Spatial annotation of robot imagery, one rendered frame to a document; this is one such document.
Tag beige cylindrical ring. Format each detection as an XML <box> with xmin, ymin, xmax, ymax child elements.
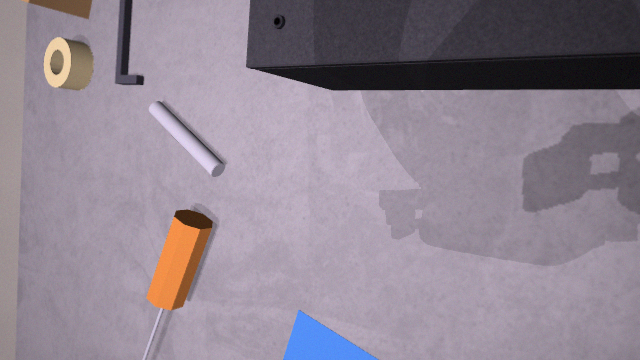
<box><xmin>44</xmin><ymin>37</ymin><xmax>94</xmax><ymax>91</ymax></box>

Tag dark grey l-shaped bar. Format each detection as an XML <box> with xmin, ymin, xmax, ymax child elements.
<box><xmin>115</xmin><ymin>0</ymin><xmax>144</xmax><ymax>85</ymax></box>

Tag grey cylinder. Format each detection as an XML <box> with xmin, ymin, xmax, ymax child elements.
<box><xmin>149</xmin><ymin>101</ymin><xmax>225</xmax><ymax>177</ymax></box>

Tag brown cardboard box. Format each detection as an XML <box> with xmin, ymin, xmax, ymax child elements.
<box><xmin>22</xmin><ymin>0</ymin><xmax>92</xmax><ymax>19</ymax></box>

